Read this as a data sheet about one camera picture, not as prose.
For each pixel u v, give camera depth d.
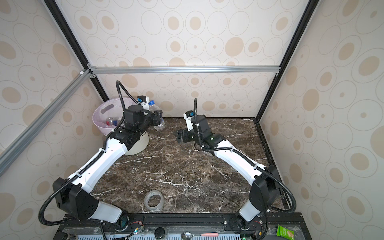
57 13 0.69
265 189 0.42
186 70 0.93
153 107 0.73
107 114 0.92
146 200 0.78
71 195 0.40
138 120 0.58
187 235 0.73
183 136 0.68
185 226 0.73
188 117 0.68
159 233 0.63
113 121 0.92
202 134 0.58
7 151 0.52
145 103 0.66
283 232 0.70
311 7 0.68
